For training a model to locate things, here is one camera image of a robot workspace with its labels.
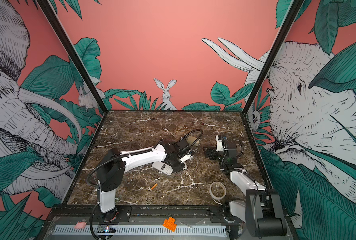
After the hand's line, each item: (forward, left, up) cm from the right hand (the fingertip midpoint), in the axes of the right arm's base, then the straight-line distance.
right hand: (207, 145), depth 87 cm
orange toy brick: (-38, +20, -9) cm, 44 cm away
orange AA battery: (-21, +31, -11) cm, 38 cm away
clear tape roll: (-22, -5, -11) cm, 25 cm away
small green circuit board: (-40, +51, -10) cm, 66 cm away
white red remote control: (-10, +26, -9) cm, 30 cm away
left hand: (-11, +16, -5) cm, 20 cm away
